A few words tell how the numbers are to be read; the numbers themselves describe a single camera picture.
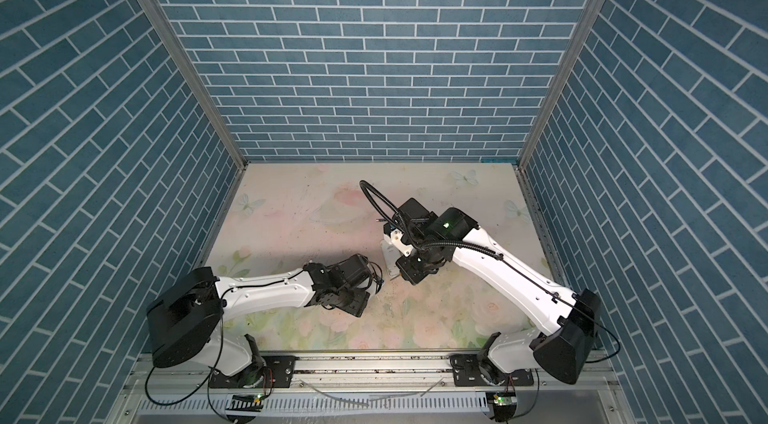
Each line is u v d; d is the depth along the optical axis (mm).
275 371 730
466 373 734
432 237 491
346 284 663
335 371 754
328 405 770
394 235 662
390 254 935
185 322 430
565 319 398
